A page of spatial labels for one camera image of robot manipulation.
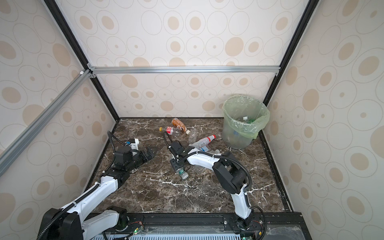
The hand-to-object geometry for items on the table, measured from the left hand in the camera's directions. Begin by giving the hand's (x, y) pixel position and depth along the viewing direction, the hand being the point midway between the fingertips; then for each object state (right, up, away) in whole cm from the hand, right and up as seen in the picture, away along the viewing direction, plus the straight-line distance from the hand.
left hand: (157, 148), depth 81 cm
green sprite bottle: (+56, +16, +14) cm, 60 cm away
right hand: (+9, -10, +11) cm, 18 cm away
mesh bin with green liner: (+54, +19, +21) cm, 61 cm away
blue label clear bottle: (+27, -2, +16) cm, 31 cm away
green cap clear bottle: (+14, -16, +6) cm, 22 cm away
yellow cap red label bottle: (+2, +11, +25) cm, 27 cm away
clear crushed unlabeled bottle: (+20, +7, +25) cm, 32 cm away
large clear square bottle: (+34, -4, +16) cm, 38 cm away
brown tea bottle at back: (+8, +16, +29) cm, 33 cm away
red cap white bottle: (+26, +2, +19) cm, 32 cm away
